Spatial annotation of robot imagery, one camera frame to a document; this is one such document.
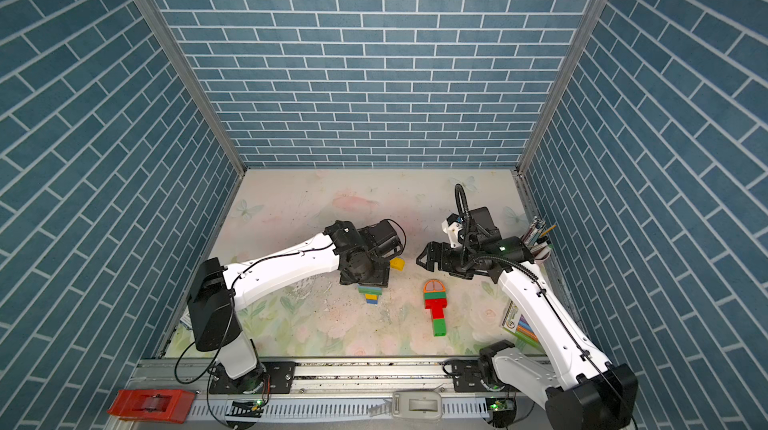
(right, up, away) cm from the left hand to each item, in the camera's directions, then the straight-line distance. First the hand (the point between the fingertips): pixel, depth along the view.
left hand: (383, 286), depth 77 cm
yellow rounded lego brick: (+4, +8, -9) cm, 12 cm away
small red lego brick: (+15, -8, +5) cm, 18 cm away
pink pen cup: (+44, +11, +8) cm, 46 cm away
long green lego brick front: (+15, -6, +9) cm, 18 cm away
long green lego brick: (-5, -3, +4) cm, 7 cm away
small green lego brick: (+16, -13, +5) cm, 21 cm away
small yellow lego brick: (-3, -5, +5) cm, 7 cm away
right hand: (+13, +6, -2) cm, 15 cm away
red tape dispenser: (-50, -22, -12) cm, 56 cm away
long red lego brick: (+15, -7, +8) cm, 18 cm away
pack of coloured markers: (+36, -11, +5) cm, 38 cm away
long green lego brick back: (-3, -2, +3) cm, 5 cm away
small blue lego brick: (-4, -7, +9) cm, 12 cm away
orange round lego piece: (+14, -3, +9) cm, 18 cm away
